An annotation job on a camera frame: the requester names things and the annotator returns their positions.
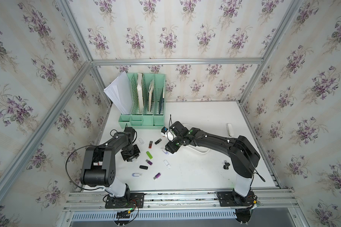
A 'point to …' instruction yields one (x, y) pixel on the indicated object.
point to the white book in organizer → (139, 88)
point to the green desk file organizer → (147, 110)
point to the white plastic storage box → (197, 148)
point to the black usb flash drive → (143, 167)
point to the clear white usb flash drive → (141, 141)
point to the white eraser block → (230, 131)
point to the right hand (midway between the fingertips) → (170, 144)
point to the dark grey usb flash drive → (157, 141)
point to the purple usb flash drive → (157, 176)
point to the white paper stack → (120, 91)
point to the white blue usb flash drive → (163, 149)
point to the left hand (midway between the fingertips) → (137, 158)
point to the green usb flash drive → (150, 155)
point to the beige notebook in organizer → (150, 92)
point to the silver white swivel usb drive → (136, 174)
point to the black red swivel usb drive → (150, 144)
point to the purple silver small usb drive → (148, 161)
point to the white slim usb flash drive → (165, 161)
